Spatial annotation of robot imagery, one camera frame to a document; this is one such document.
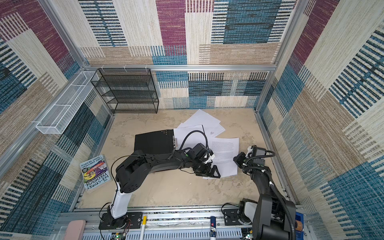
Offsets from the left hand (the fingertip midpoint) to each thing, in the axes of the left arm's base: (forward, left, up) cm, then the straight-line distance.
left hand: (215, 175), depth 82 cm
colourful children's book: (+4, +68, -4) cm, 68 cm away
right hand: (+9, -11, +1) cm, 15 cm away
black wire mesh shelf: (+60, +59, +11) cm, 85 cm away
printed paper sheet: (+17, +14, +13) cm, 25 cm away
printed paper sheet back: (+16, -9, -2) cm, 18 cm away
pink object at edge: (-23, +67, -4) cm, 71 cm away
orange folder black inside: (+26, +34, -6) cm, 43 cm away
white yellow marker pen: (-20, +36, -5) cm, 42 cm away
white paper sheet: (+39, -2, -5) cm, 39 cm away
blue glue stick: (-23, +3, -3) cm, 24 cm away
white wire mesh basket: (+16, +76, +28) cm, 83 cm away
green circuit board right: (-26, -14, -6) cm, 30 cm away
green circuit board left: (-26, +46, -6) cm, 53 cm away
